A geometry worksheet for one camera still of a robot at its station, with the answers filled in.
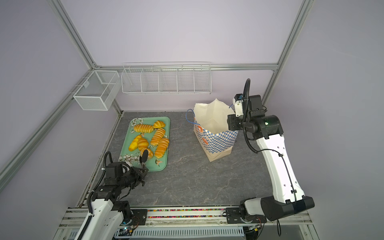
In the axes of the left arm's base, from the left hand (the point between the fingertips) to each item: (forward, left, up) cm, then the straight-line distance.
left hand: (148, 172), depth 80 cm
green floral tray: (+31, +6, -7) cm, 33 cm away
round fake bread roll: (+21, +8, -4) cm, 23 cm away
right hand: (+12, -45, +26) cm, 53 cm away
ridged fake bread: (+28, -1, -5) cm, 28 cm away
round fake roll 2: (+13, +2, -4) cm, 14 cm away
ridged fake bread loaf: (+35, +9, -5) cm, 36 cm away
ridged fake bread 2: (+18, -4, -5) cm, 19 cm away
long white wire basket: (+56, -10, +21) cm, 60 cm away
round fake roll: (+36, -1, -3) cm, 36 cm away
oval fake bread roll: (+21, +14, -5) cm, 26 cm away
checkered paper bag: (+35, -39, -10) cm, 53 cm away
